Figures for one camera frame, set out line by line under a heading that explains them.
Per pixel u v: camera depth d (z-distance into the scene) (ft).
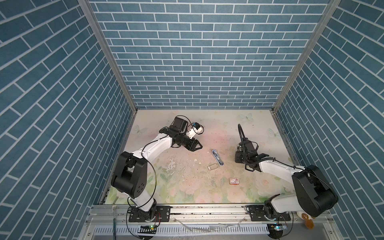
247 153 2.33
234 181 2.76
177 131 2.30
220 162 3.00
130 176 1.48
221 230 2.31
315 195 1.42
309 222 2.31
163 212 2.44
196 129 2.57
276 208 2.04
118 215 2.47
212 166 2.97
